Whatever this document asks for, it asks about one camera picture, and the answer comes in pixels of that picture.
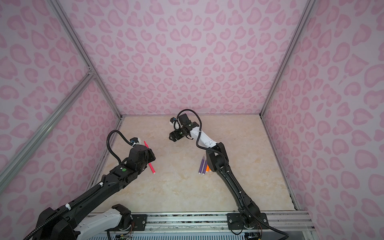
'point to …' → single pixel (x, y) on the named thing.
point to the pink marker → (150, 163)
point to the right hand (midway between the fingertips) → (175, 132)
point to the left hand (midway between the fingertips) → (152, 147)
